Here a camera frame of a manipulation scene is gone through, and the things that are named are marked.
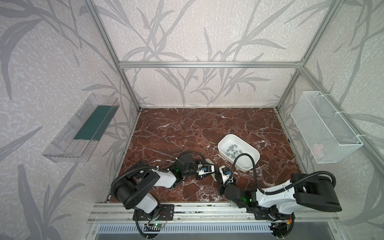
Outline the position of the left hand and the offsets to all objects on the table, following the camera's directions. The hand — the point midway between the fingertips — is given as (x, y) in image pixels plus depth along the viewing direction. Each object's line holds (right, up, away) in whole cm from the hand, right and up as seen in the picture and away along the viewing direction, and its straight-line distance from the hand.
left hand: (214, 163), depth 82 cm
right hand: (0, -6, 0) cm, 6 cm away
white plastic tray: (+17, -1, +4) cm, 18 cm away
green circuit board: (-28, -26, -11) cm, 40 cm away
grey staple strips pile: (+13, +3, +14) cm, 19 cm away
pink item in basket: (+51, +9, -9) cm, 52 cm away
